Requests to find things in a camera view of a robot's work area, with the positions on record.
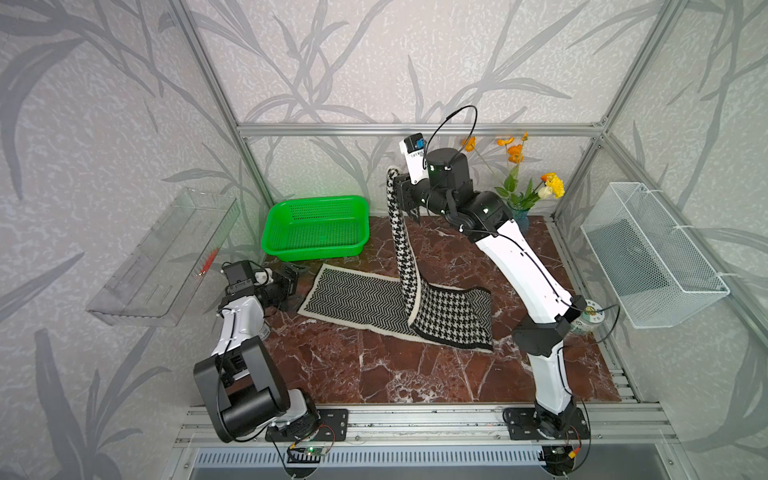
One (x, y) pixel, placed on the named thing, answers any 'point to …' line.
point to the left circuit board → (311, 454)
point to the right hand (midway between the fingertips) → (395, 177)
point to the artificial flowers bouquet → (520, 194)
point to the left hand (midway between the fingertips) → (306, 276)
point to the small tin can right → (590, 320)
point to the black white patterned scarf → (457, 316)
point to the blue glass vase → (523, 222)
